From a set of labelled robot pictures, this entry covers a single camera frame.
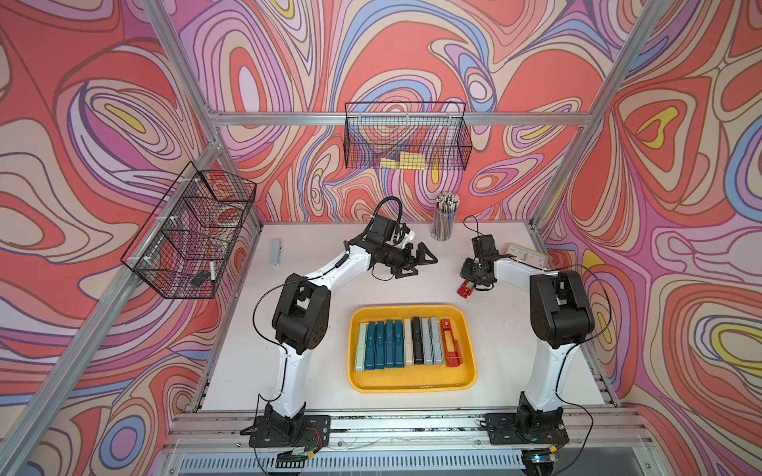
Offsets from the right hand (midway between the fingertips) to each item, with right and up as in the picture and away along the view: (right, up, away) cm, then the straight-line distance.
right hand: (469, 279), depth 103 cm
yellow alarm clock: (+23, +8, +4) cm, 24 cm away
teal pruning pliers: (-26, -17, -19) cm, 36 cm away
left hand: (-16, +5, -17) cm, 24 cm away
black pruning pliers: (-20, -13, -15) cm, 29 cm away
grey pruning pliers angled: (-15, -17, -18) cm, 29 cm away
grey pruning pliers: (-18, -17, -18) cm, 30 cm away
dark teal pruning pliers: (-34, -18, -18) cm, 43 cm away
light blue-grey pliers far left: (-70, +9, +5) cm, 71 cm away
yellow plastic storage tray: (-20, -26, -22) cm, 39 cm away
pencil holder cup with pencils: (-8, +23, +2) cm, 24 cm away
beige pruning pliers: (-23, -20, -21) cm, 37 cm away
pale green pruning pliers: (-37, -19, -19) cm, 46 cm away
